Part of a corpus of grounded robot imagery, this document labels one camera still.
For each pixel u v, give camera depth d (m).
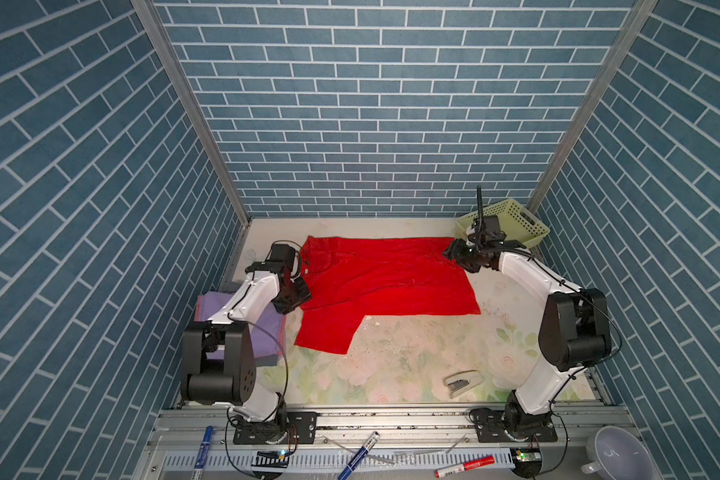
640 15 0.71
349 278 1.03
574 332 0.48
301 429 0.74
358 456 0.69
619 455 0.69
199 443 0.71
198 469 0.68
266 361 0.83
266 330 0.46
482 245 0.73
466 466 0.68
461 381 0.80
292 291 0.80
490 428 0.74
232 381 0.44
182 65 0.81
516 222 1.19
